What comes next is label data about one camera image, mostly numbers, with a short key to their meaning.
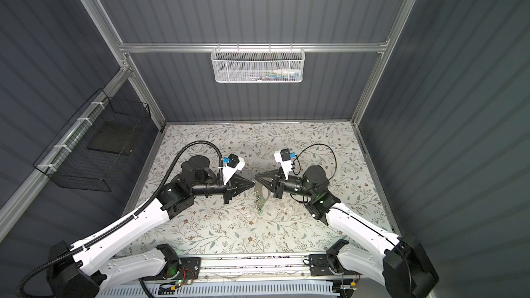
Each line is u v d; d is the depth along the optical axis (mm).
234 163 581
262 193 721
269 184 663
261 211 733
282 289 771
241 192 654
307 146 859
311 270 737
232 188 591
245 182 653
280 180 631
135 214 469
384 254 421
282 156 612
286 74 912
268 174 652
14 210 510
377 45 891
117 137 759
